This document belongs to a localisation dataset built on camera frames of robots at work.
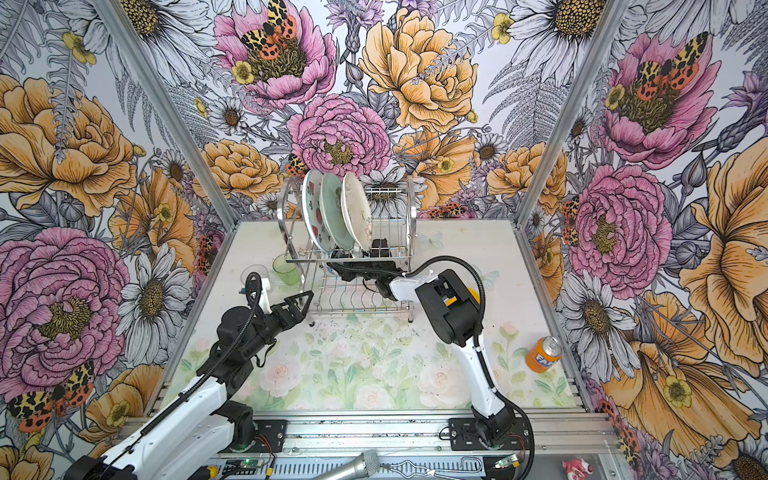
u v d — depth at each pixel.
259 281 0.75
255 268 0.97
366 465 0.67
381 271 0.81
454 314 0.59
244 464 0.71
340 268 0.90
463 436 0.73
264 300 0.73
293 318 0.72
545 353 0.77
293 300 0.72
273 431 0.75
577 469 0.67
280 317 0.71
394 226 0.84
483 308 0.56
